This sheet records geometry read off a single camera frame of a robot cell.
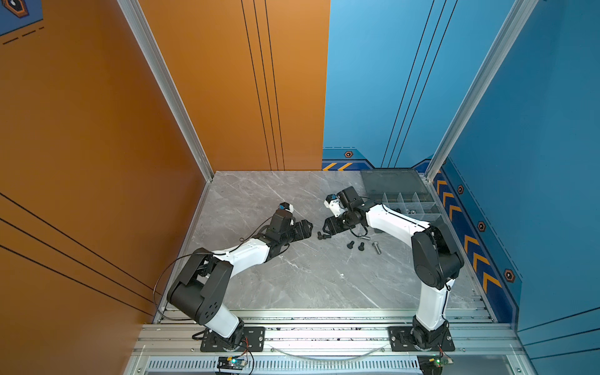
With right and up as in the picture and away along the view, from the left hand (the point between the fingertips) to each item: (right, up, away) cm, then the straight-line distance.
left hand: (306, 225), depth 91 cm
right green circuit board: (+38, -39, -21) cm, 59 cm away
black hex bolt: (+18, -9, +3) cm, 20 cm away
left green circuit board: (-23, -40, -20) cm, 50 cm away
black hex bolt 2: (+22, -9, +3) cm, 24 cm away
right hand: (+8, -1, +2) cm, 9 cm away
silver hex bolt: (+28, -8, +3) cm, 29 cm away
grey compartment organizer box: (+47, +14, +20) cm, 53 cm away
